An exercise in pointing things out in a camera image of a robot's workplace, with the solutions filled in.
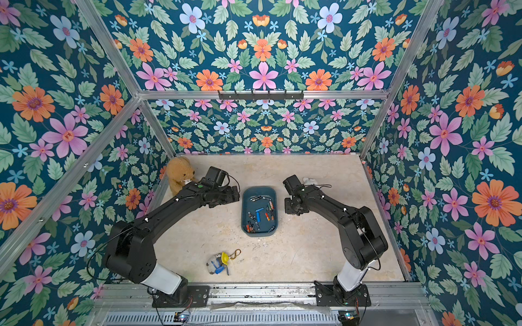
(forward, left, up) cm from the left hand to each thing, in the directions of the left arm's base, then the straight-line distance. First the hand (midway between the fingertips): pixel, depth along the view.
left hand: (234, 195), depth 88 cm
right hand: (-4, -25, -7) cm, 26 cm away
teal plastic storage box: (-3, -10, -11) cm, 16 cm away
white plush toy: (+12, -37, -9) cm, 40 cm away
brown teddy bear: (+12, +24, +6) cm, 28 cm away
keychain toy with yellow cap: (-25, +6, -8) cm, 27 cm away
